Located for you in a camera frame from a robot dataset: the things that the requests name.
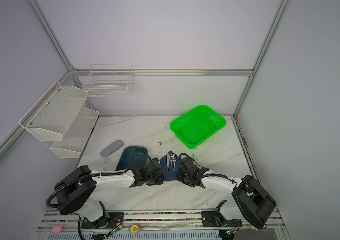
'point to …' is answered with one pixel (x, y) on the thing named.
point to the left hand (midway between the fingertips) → (163, 180)
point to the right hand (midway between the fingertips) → (175, 176)
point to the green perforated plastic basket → (197, 126)
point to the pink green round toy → (134, 229)
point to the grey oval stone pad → (112, 148)
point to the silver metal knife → (167, 160)
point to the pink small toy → (56, 229)
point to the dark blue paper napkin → (171, 175)
